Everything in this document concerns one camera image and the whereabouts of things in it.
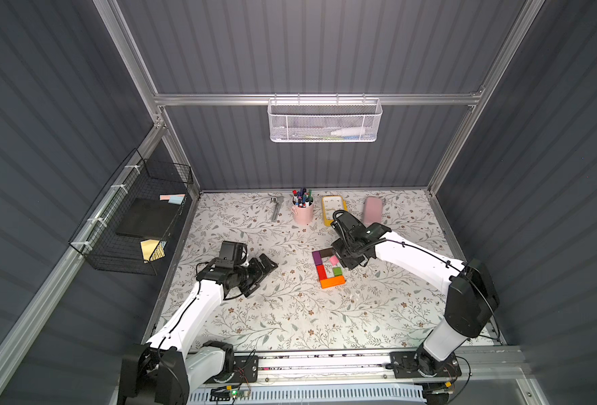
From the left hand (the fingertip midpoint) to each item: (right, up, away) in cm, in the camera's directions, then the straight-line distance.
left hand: (272, 274), depth 82 cm
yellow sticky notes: (-33, +11, -12) cm, 37 cm away
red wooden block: (+17, -2, +12) cm, 21 cm away
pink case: (+41, +22, +28) cm, 54 cm away
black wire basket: (-42, +32, -3) cm, 53 cm away
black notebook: (-37, +19, -6) cm, 42 cm away
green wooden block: (+23, -2, +12) cm, 26 cm away
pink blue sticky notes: (-33, +25, +1) cm, 41 cm away
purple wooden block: (+15, +3, +15) cm, 22 cm away
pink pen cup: (+10, +24, +19) cm, 32 cm away
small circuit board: (-12, -31, -11) cm, 35 cm away
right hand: (+19, +6, +3) cm, 20 cm away
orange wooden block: (+21, -5, +10) cm, 23 cm away
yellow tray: (+22, +24, +30) cm, 45 cm away
